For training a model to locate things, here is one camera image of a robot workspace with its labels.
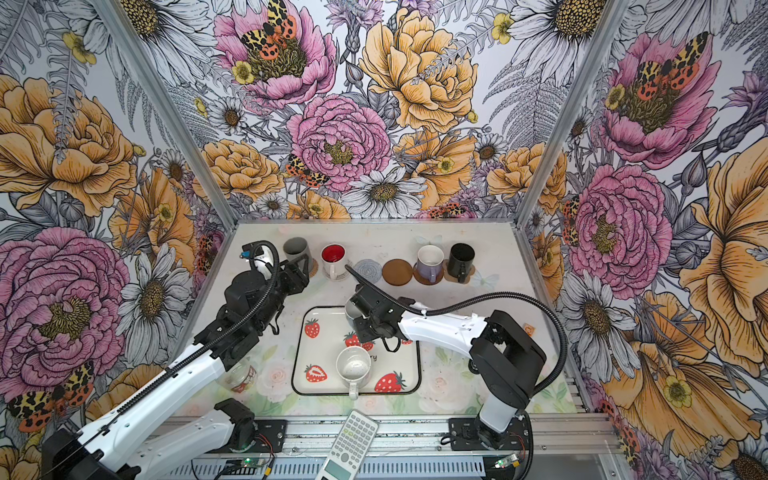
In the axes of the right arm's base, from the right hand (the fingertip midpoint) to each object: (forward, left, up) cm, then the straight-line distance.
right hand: (366, 336), depth 85 cm
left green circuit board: (-28, +26, -5) cm, 38 cm away
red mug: (+30, +13, -1) cm, 32 cm away
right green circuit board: (-29, -33, -7) cm, 44 cm away
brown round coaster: (+25, -9, -5) cm, 28 cm away
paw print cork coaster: (+24, -27, -6) cm, 36 cm away
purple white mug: (+27, -21, -2) cm, 34 cm away
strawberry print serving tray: (+4, +15, -5) cm, 16 cm away
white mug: (-6, +4, -5) cm, 9 cm away
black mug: (+24, -30, +2) cm, 39 cm away
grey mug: (+34, +26, 0) cm, 43 cm away
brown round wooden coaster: (+21, -18, -5) cm, 29 cm away
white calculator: (-27, +4, -4) cm, 28 cm away
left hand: (+10, +15, +20) cm, 27 cm away
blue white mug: (+4, +4, +6) cm, 8 cm away
